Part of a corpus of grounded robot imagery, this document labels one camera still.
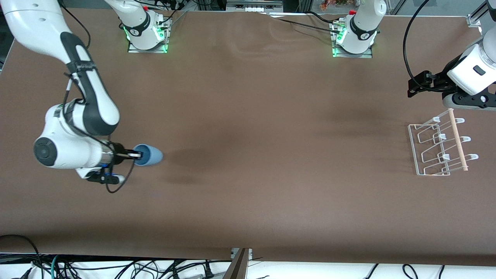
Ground white wire cup rack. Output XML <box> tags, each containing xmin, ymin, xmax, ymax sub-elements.
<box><xmin>408</xmin><ymin>107</ymin><xmax>479</xmax><ymax>177</ymax></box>

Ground orange background object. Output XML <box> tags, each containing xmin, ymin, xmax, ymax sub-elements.
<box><xmin>320</xmin><ymin>0</ymin><xmax>350</xmax><ymax>10</ymax></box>

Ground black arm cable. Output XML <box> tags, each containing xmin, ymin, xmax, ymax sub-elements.
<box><xmin>58</xmin><ymin>1</ymin><xmax>135</xmax><ymax>194</ymax></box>
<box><xmin>403</xmin><ymin>0</ymin><xmax>432</xmax><ymax>88</ymax></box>

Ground black base connector cables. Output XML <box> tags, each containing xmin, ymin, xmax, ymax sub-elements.
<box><xmin>153</xmin><ymin>0</ymin><xmax>189</xmax><ymax>30</ymax></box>

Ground grey network switch box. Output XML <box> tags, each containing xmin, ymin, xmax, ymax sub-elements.
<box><xmin>226</xmin><ymin>0</ymin><xmax>284</xmax><ymax>12</ymax></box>

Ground black cable across table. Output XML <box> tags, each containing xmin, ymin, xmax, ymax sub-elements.
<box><xmin>267</xmin><ymin>12</ymin><xmax>341</xmax><ymax>33</ymax></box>

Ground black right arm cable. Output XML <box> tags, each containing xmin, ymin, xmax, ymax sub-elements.
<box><xmin>58</xmin><ymin>1</ymin><xmax>135</xmax><ymax>194</ymax></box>

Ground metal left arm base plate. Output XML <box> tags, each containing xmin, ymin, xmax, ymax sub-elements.
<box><xmin>331</xmin><ymin>19</ymin><xmax>374</xmax><ymax>59</ymax></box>

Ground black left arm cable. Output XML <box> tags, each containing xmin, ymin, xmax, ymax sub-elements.
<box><xmin>403</xmin><ymin>0</ymin><xmax>432</xmax><ymax>88</ymax></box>

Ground brown wooden post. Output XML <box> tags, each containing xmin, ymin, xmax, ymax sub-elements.
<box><xmin>223</xmin><ymin>248</ymin><xmax>250</xmax><ymax>279</ymax></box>

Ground blue plastic cup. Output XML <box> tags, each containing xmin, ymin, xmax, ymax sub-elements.
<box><xmin>133</xmin><ymin>144</ymin><xmax>164</xmax><ymax>167</ymax></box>

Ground black looped floor cable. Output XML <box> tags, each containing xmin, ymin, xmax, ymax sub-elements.
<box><xmin>0</xmin><ymin>234</ymin><xmax>41</xmax><ymax>279</ymax></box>

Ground tangled black cables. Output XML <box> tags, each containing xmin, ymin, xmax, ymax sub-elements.
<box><xmin>58</xmin><ymin>259</ymin><xmax>204</xmax><ymax>279</ymax></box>

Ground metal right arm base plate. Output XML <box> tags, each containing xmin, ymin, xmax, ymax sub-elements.
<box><xmin>127</xmin><ymin>17</ymin><xmax>170</xmax><ymax>54</ymax></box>

